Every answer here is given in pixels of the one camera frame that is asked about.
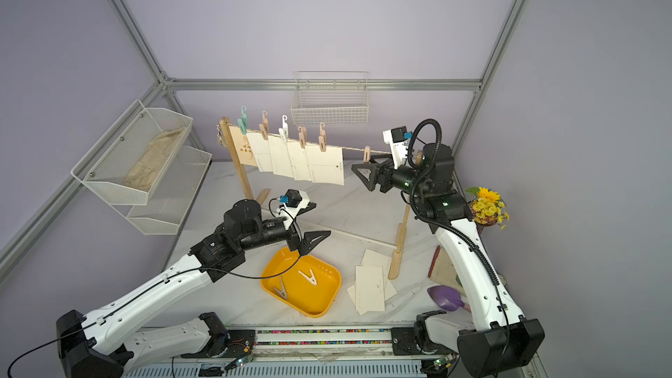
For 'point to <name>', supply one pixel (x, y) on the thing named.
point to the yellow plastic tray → (304, 283)
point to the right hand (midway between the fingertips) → (364, 167)
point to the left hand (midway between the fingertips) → (318, 221)
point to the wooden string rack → (396, 256)
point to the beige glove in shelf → (144, 173)
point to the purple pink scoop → (447, 298)
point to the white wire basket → (330, 98)
